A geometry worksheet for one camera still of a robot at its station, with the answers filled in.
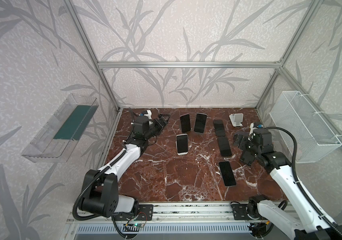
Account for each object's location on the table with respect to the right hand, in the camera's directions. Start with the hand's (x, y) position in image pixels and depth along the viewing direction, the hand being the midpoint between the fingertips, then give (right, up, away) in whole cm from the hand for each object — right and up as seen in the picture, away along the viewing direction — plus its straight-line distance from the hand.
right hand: (241, 133), depth 79 cm
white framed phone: (-32, -6, +9) cm, 34 cm away
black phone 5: (-4, +2, +30) cm, 30 cm away
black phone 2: (-19, +6, +20) cm, 28 cm away
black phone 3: (-5, -24, +7) cm, 26 cm away
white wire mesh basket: (+22, -1, -20) cm, 29 cm away
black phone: (-30, +6, +20) cm, 36 cm away
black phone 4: (-3, -11, +20) cm, 23 cm away
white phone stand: (+9, +8, +30) cm, 32 cm away
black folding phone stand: (-5, -1, -9) cm, 10 cm away
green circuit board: (-53, -43, -9) cm, 69 cm away
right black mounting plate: (-3, -38, -6) cm, 39 cm away
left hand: (-38, +10, +2) cm, 40 cm away
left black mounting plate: (-50, -38, -7) cm, 64 cm away
